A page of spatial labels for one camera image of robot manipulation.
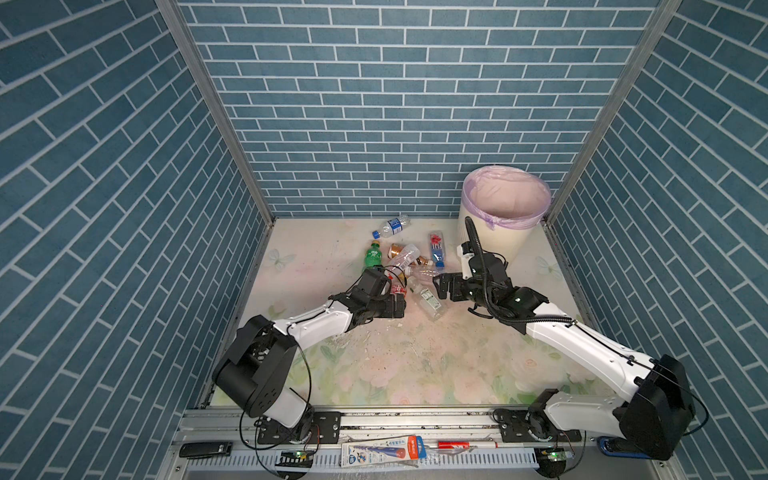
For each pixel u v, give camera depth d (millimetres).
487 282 588
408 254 987
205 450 689
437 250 1048
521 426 733
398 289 938
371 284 693
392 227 1118
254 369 437
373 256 1019
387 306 793
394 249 1038
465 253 712
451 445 707
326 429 734
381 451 695
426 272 990
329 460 696
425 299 914
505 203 1046
